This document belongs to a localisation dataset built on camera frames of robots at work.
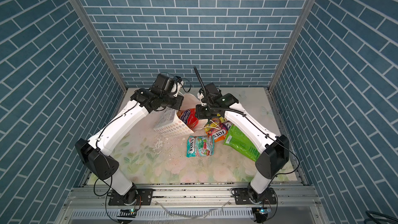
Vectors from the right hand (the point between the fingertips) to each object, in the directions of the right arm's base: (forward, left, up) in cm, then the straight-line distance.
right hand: (195, 112), depth 78 cm
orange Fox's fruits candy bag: (+3, -12, -19) cm, 23 cm away
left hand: (+4, +7, +4) cm, 9 cm away
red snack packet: (+6, +5, -14) cm, 17 cm away
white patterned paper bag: (-5, +13, -4) cm, 14 cm away
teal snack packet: (-9, -2, -20) cm, 22 cm away
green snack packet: (-4, -24, -19) cm, 31 cm away
